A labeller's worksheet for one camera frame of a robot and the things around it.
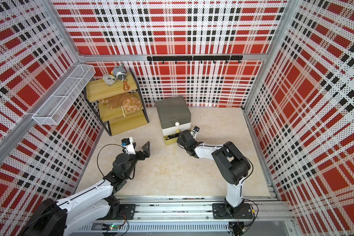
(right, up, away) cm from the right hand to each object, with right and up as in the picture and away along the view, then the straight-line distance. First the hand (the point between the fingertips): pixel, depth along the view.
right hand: (185, 137), depth 97 cm
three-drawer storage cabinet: (-6, +13, -9) cm, 18 cm away
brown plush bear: (-36, +23, -9) cm, 43 cm away
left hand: (-24, -1, -14) cm, 27 cm away
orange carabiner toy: (-36, +32, -11) cm, 49 cm away
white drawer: (-7, +5, -4) cm, 9 cm away
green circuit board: (-34, -40, -28) cm, 60 cm away
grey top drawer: (-8, +17, -7) cm, 20 cm away
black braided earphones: (-8, +1, +4) cm, 9 cm away
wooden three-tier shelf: (-46, +13, -1) cm, 48 cm away
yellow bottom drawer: (-11, -2, -2) cm, 12 cm away
